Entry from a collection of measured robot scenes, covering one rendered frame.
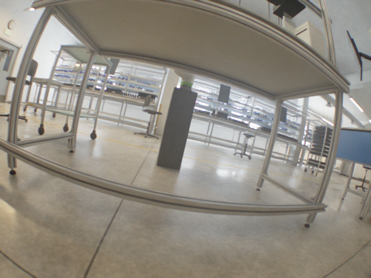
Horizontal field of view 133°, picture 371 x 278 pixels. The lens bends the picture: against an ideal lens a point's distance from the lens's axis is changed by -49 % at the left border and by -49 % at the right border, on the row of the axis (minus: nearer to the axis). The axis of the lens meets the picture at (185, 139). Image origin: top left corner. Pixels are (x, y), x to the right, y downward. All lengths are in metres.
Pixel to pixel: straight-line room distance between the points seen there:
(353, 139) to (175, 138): 2.08
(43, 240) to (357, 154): 2.48
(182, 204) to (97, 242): 0.34
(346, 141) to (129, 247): 2.28
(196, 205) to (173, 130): 1.07
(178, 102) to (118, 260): 1.39
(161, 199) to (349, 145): 2.10
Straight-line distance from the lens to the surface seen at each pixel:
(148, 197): 0.57
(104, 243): 0.60
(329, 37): 1.24
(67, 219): 0.70
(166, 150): 1.58
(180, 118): 1.57
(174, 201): 0.58
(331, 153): 1.16
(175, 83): 5.38
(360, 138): 2.20
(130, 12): 0.98
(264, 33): 0.80
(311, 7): 1.39
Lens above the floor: 0.43
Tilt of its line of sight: 4 degrees down
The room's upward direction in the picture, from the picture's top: 13 degrees clockwise
